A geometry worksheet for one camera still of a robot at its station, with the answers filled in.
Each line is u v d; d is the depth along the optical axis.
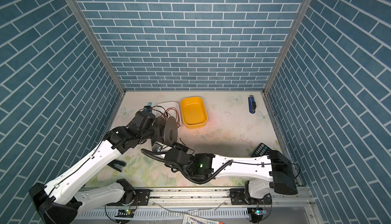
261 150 0.89
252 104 1.08
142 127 0.55
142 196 0.74
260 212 0.70
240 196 0.74
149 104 1.12
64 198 0.39
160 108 0.67
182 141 0.94
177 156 0.48
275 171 0.41
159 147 0.55
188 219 0.68
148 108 0.67
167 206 0.72
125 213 0.72
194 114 1.15
